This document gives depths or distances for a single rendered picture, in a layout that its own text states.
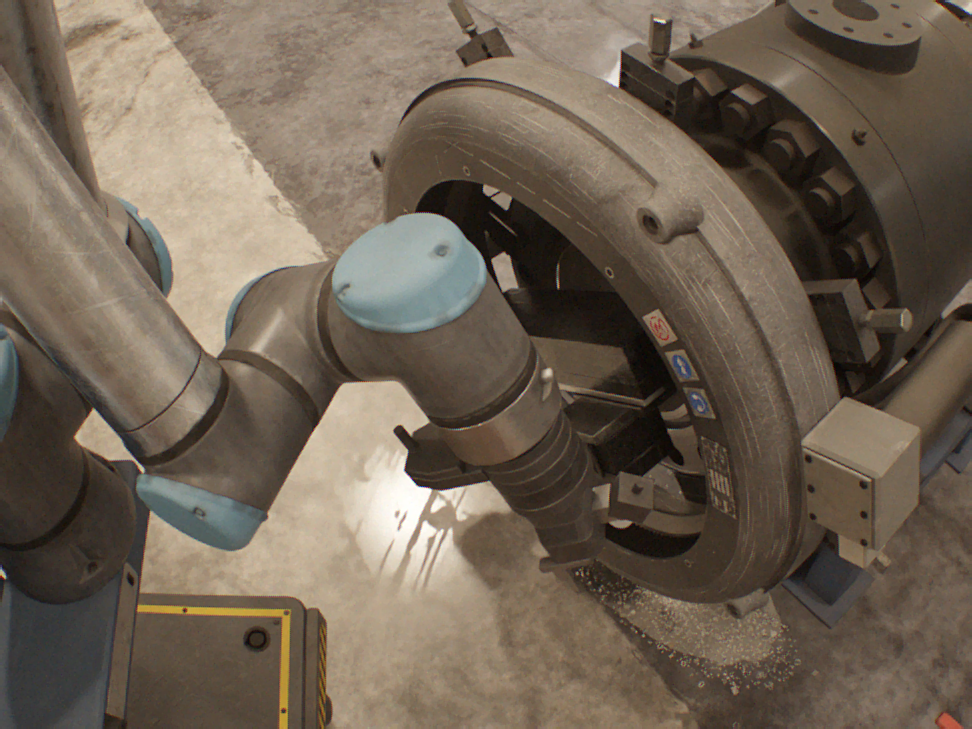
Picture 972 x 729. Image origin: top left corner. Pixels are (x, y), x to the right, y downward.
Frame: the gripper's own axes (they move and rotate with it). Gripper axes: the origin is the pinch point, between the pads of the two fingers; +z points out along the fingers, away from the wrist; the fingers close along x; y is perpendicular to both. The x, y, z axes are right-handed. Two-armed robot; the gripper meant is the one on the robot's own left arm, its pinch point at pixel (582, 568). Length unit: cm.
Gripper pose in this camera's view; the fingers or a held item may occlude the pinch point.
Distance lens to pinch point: 82.1
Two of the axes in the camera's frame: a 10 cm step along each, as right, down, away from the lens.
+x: 1.3, -6.9, 7.1
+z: 4.6, 6.8, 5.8
